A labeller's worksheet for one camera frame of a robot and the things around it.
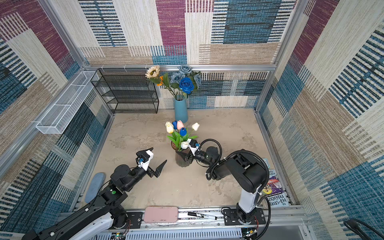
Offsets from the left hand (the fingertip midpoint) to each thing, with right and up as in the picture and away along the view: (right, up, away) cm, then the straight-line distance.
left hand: (158, 152), depth 74 cm
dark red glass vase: (+10, -6, +6) cm, 13 cm away
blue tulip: (+8, +13, +1) cm, 16 cm away
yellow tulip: (+9, +7, -2) cm, 12 cm away
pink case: (+1, -30, +1) cm, 31 cm away
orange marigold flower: (-2, +40, +16) cm, 43 cm away
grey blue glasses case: (-37, -20, +9) cm, 43 cm away
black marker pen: (+21, -31, 0) cm, 38 cm away
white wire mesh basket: (-47, +18, -1) cm, 50 cm away
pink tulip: (+11, +13, 0) cm, 17 cm away
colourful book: (+59, -21, +6) cm, 63 cm away
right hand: (+10, +2, +9) cm, 13 cm away
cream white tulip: (+5, +13, -2) cm, 14 cm away
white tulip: (+18, +12, +6) cm, 22 cm away
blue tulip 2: (+13, +10, -5) cm, 17 cm away
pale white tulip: (+13, +4, -6) cm, 15 cm away
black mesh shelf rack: (-32, +38, +37) cm, 62 cm away
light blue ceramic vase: (+8, +22, +33) cm, 41 cm away
